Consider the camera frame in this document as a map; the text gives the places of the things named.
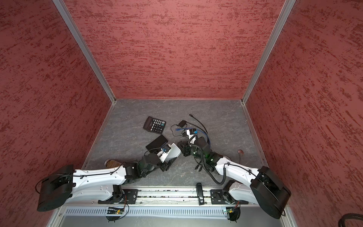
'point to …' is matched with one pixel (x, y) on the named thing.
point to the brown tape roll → (110, 163)
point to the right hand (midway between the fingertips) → (178, 146)
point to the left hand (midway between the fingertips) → (171, 155)
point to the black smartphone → (154, 146)
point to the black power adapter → (182, 123)
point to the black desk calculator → (154, 125)
